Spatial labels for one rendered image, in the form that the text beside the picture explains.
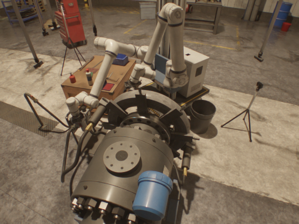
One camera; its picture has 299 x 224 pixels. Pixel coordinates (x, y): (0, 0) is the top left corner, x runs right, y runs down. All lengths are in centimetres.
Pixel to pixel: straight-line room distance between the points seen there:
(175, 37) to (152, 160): 100
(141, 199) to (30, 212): 154
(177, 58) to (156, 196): 119
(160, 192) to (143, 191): 7
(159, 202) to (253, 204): 146
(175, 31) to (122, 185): 119
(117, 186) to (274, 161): 202
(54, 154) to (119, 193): 157
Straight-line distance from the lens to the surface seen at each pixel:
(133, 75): 161
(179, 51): 160
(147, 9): 752
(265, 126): 293
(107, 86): 239
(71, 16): 504
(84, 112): 207
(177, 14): 147
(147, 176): 82
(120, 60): 283
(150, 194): 79
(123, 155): 102
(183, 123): 141
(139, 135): 115
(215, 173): 212
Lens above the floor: 177
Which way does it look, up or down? 42 degrees down
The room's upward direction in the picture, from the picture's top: straight up
